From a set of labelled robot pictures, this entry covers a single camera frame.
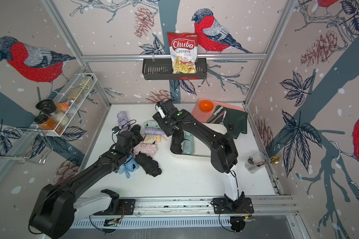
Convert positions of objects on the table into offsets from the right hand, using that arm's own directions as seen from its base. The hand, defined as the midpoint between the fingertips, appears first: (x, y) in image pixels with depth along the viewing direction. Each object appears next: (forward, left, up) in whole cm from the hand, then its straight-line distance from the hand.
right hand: (161, 121), depth 87 cm
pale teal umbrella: (-6, -17, -15) cm, 23 cm away
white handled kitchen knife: (+18, -34, -18) cm, 43 cm away
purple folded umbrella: (+1, +7, -13) cm, 15 cm away
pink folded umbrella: (-12, +8, -13) cm, 19 cm away
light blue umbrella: (-23, +16, -13) cm, 30 cm away
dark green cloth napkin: (+14, -51, -17) cm, 56 cm away
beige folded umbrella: (-4, +8, -15) cm, 17 cm away
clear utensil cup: (-18, -55, -12) cm, 59 cm away
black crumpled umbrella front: (-22, +5, -14) cm, 27 cm away
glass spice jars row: (+2, +43, +18) cm, 47 cm away
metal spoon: (+11, -47, -18) cm, 52 cm away
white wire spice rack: (-13, +41, +17) cm, 46 cm away
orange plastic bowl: (+26, -30, -14) cm, 42 cm away
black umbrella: (-5, -9, -12) cm, 16 cm away
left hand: (-6, +14, -4) cm, 16 cm away
